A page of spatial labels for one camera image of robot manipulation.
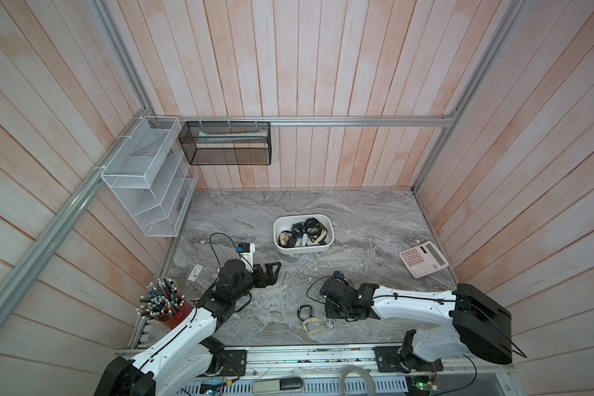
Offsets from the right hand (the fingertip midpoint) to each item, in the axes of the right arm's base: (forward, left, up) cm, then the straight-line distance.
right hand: (327, 308), depth 85 cm
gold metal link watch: (+28, +3, +6) cm, 28 cm away
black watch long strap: (+32, +6, +7) cm, 34 cm away
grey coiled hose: (-18, -7, +3) cm, 20 cm away
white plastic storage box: (+28, +9, +6) cm, 30 cm away
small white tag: (+12, +50, +3) cm, 51 cm away
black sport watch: (+26, +15, +5) cm, 30 cm away
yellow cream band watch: (-5, +6, +4) cm, 9 cm away
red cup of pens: (-6, +48, +19) cm, 52 cm away
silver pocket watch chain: (-6, 0, +2) cm, 6 cm away
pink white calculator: (+19, -39, +2) cm, 43 cm away
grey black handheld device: (-23, +15, +6) cm, 28 cm away
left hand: (+9, +20, +12) cm, 25 cm away
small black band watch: (-2, +6, +3) cm, 7 cm away
